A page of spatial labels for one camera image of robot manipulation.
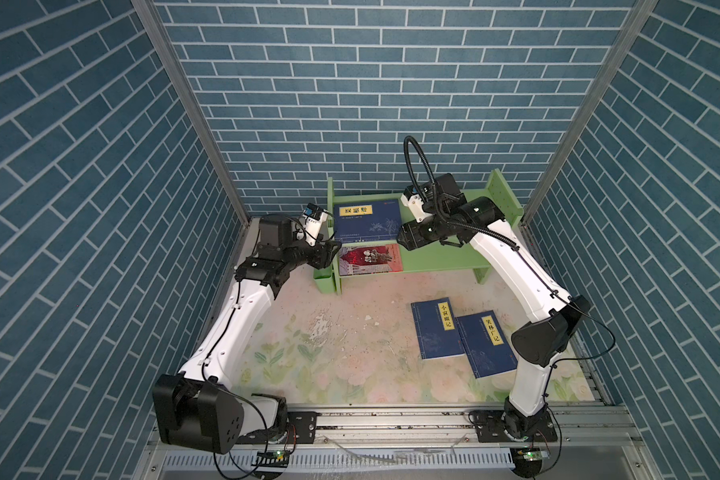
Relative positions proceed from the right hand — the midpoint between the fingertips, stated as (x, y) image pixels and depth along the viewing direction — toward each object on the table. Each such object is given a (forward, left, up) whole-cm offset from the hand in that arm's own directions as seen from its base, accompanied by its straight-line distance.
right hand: (404, 231), depth 79 cm
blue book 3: (-18, -26, -28) cm, 43 cm away
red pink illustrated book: (+1, +10, -15) cm, 18 cm away
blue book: (+3, +10, 0) cm, 11 cm away
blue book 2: (-14, -12, -29) cm, 34 cm away
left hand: (-4, +19, 0) cm, 19 cm away
